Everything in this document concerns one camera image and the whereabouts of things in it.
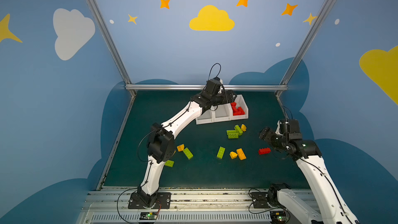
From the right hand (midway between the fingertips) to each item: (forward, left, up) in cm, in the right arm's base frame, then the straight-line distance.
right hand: (267, 134), depth 78 cm
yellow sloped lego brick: (+14, +7, -17) cm, 23 cm away
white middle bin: (+27, +19, -19) cm, 38 cm away
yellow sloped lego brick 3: (-3, +46, -16) cm, 49 cm away
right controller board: (-33, -5, -20) cm, 38 cm away
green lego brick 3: (-4, +22, -17) cm, 28 cm away
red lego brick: (+32, +12, -16) cm, 38 cm away
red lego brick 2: (+27, +10, -16) cm, 33 cm away
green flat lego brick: (-12, +51, -18) cm, 55 cm away
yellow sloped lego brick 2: (-5, +15, -17) cm, 23 cm away
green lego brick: (+10, +14, -18) cm, 25 cm away
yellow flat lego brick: (-4, +10, -18) cm, 21 cm away
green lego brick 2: (+12, +10, -17) cm, 23 cm away
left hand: (+18, +17, +8) cm, 26 cm away
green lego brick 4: (-5, +41, -17) cm, 45 cm away
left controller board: (-36, +56, -18) cm, 70 cm away
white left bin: (+24, +31, -20) cm, 44 cm away
